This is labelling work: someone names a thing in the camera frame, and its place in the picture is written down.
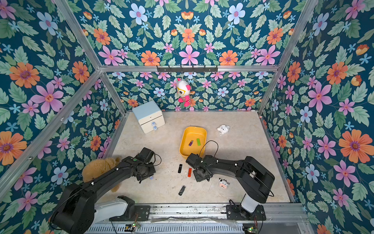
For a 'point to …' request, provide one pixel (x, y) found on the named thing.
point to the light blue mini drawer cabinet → (150, 116)
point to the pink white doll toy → (183, 89)
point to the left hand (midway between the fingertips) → (155, 172)
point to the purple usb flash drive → (191, 143)
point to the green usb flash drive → (198, 142)
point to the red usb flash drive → (190, 171)
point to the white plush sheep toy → (223, 129)
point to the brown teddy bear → (96, 167)
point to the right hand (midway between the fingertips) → (202, 177)
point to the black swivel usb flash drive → (180, 192)
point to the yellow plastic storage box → (193, 140)
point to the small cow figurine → (223, 183)
